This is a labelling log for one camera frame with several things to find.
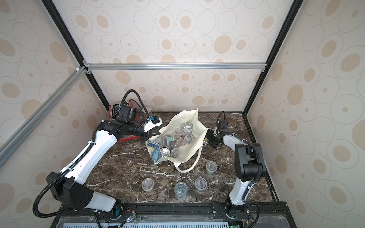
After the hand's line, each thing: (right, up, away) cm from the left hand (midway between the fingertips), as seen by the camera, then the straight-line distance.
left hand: (162, 131), depth 73 cm
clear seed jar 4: (+20, -30, +5) cm, 36 cm away
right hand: (+29, -6, +24) cm, 39 cm away
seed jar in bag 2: (+13, +1, +22) cm, 25 cm away
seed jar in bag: (0, -13, +10) cm, 16 cm away
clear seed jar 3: (+10, -31, +1) cm, 33 cm away
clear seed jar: (-8, -29, +4) cm, 31 cm away
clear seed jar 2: (+27, -22, +11) cm, 37 cm away
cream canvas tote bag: (+9, -9, +21) cm, 25 cm away
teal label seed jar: (+2, -7, +14) cm, 15 cm away
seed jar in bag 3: (+6, -14, +14) cm, 21 cm away
